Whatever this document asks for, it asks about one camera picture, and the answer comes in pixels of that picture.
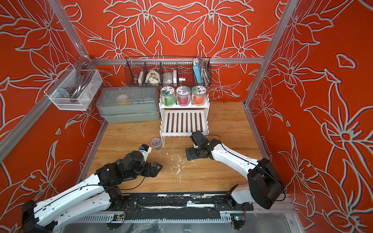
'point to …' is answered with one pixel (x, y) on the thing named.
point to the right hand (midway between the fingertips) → (190, 153)
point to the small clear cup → (156, 143)
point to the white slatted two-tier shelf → (183, 121)
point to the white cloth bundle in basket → (153, 77)
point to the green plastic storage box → (120, 104)
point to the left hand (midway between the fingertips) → (157, 165)
